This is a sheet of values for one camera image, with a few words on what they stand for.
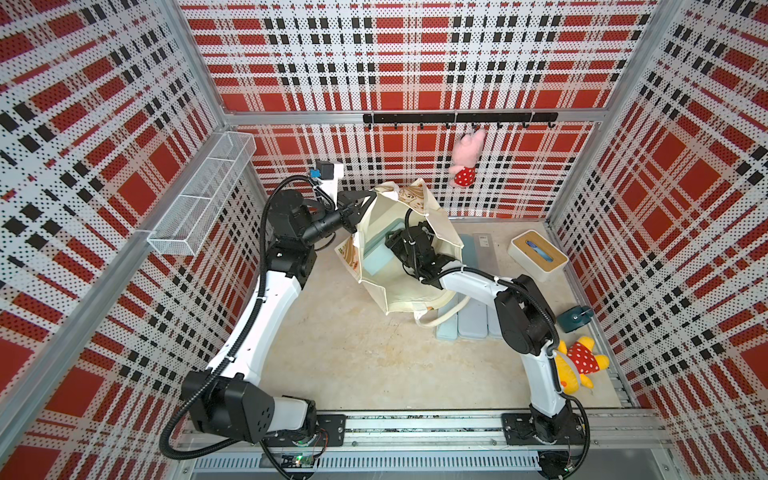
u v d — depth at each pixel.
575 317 0.84
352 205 0.57
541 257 1.04
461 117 0.89
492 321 0.56
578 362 0.78
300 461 0.69
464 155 0.92
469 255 1.14
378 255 0.91
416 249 0.72
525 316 0.54
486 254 1.10
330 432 0.74
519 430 0.73
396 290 0.79
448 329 0.88
